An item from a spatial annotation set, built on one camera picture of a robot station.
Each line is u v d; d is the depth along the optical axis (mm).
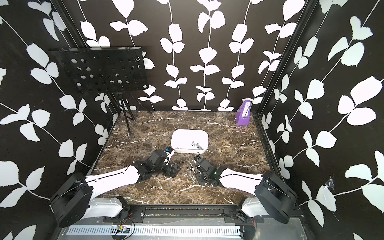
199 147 982
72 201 413
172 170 760
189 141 1018
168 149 780
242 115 1078
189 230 701
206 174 655
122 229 706
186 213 756
